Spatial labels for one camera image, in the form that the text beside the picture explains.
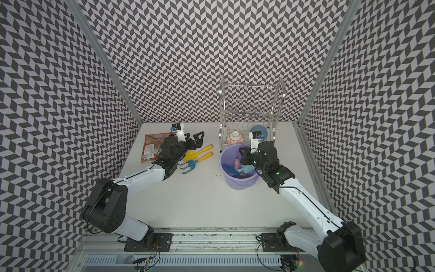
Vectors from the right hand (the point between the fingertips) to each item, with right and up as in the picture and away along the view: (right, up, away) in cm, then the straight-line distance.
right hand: (240, 152), depth 78 cm
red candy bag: (-52, +1, +24) cm, 58 cm away
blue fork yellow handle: (-27, -8, +21) cm, 35 cm away
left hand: (-21, +8, +8) cm, 24 cm away
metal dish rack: (+5, +19, +6) cm, 20 cm away
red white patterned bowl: (-1, +7, +21) cm, 23 cm away
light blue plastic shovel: (+4, -9, +9) cm, 13 cm away
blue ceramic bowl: (+16, +13, +33) cm, 39 cm away
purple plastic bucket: (-4, -1, +5) cm, 7 cm away
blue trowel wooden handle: (-3, -11, +12) cm, 16 cm away
